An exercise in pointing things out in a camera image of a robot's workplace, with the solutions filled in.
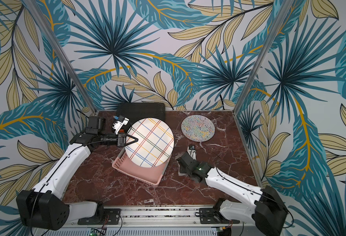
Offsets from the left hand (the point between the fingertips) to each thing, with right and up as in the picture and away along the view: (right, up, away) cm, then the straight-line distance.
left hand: (135, 141), depth 72 cm
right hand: (+25, -13, +11) cm, 30 cm away
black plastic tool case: (-9, +18, +36) cm, 42 cm away
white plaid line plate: (+9, -1, +4) cm, 10 cm away
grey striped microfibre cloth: (+23, -17, +5) cm, 29 cm away
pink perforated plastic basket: (+6, -21, +12) cm, 25 cm away
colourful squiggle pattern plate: (+37, +6, +38) cm, 53 cm away
